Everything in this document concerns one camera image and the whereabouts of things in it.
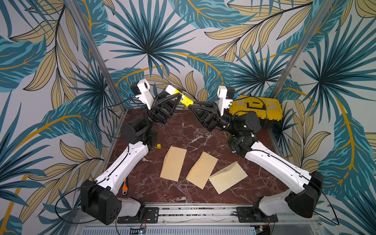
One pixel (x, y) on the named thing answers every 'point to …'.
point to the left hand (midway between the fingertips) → (183, 97)
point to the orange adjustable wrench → (125, 188)
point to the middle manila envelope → (201, 169)
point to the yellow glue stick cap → (158, 146)
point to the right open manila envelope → (227, 177)
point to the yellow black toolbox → (268, 109)
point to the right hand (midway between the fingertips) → (189, 107)
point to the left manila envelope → (173, 163)
